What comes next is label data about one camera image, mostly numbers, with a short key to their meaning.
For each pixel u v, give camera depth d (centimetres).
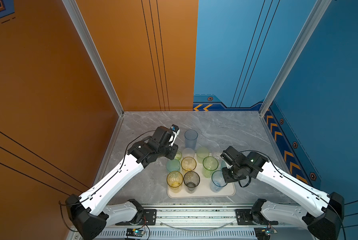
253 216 66
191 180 72
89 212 38
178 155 91
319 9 71
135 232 71
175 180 77
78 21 74
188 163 79
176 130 64
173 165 89
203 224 72
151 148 51
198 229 71
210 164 89
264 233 71
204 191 81
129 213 60
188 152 91
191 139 88
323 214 39
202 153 87
